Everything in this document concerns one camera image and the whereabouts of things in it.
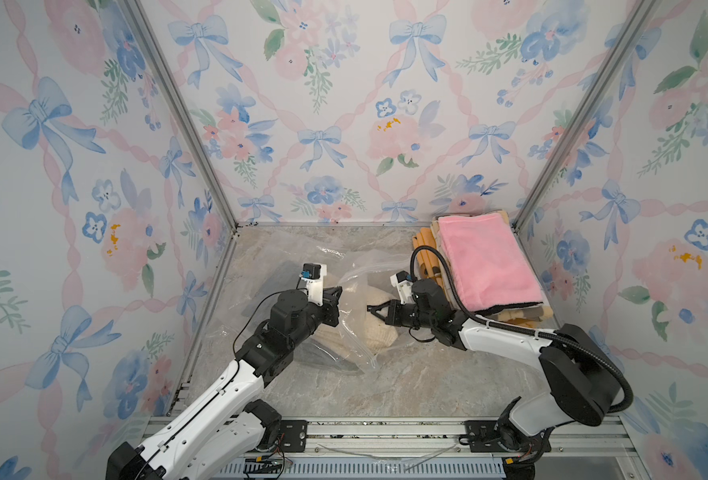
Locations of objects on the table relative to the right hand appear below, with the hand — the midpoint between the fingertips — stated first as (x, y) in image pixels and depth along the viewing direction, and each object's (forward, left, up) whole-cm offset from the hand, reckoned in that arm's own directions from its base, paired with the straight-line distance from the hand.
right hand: (373, 309), depth 83 cm
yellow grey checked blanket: (+1, -43, -5) cm, 44 cm away
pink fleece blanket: (+14, -35, +1) cm, 37 cm away
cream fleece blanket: (-7, +4, 0) cm, 8 cm away
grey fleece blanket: (+14, +34, -7) cm, 37 cm away
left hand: (-1, +8, +12) cm, 14 cm away
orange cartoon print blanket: (+26, -20, -12) cm, 34 cm away
